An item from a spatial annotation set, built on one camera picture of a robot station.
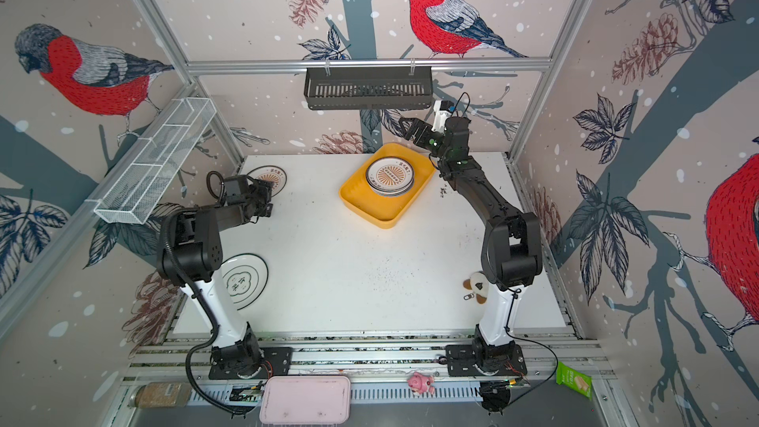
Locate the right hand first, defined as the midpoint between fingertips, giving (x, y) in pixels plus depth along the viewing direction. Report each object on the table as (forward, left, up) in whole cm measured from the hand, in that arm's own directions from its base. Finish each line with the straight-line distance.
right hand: (407, 126), depth 86 cm
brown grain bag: (-65, +55, -25) cm, 89 cm away
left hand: (-5, +47, -22) cm, 52 cm away
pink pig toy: (-60, -4, -30) cm, 67 cm away
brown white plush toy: (-35, -22, -31) cm, 51 cm away
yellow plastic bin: (-10, +9, -30) cm, 33 cm away
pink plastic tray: (-64, +23, -29) cm, 74 cm away
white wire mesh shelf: (-25, +66, +1) cm, 71 cm away
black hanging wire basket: (+27, +21, -3) cm, 34 cm away
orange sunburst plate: (+7, +55, -29) cm, 62 cm away
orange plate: (+5, +7, -27) cm, 29 cm away
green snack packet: (-58, -43, -33) cm, 79 cm away
